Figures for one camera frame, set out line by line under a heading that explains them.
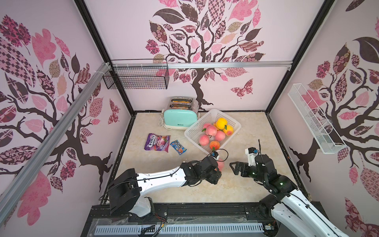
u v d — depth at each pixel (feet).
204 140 3.13
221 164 2.80
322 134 2.43
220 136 3.19
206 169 1.90
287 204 1.67
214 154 2.29
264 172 1.91
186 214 2.47
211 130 3.11
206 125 3.38
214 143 3.08
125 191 1.35
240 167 2.25
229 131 3.25
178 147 3.20
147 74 3.11
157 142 3.25
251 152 2.27
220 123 3.20
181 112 3.21
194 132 3.33
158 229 2.28
